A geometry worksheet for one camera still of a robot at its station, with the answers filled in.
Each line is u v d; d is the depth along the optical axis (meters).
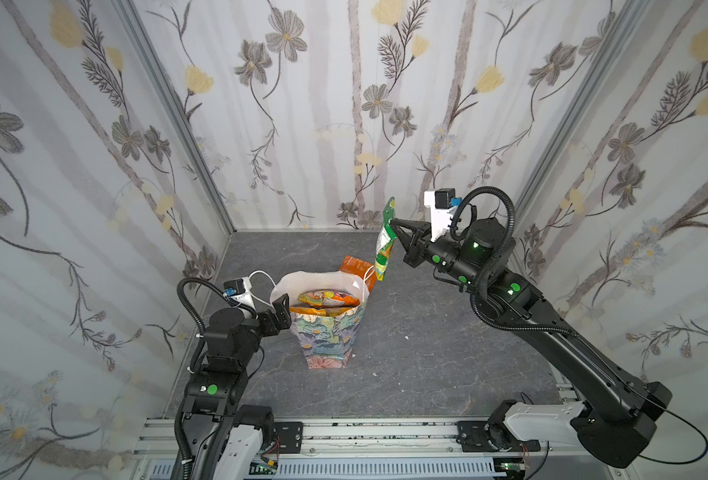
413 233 0.54
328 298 0.79
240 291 0.57
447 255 0.51
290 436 0.73
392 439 0.75
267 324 0.61
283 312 0.63
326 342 0.75
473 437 0.74
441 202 0.50
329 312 0.76
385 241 0.60
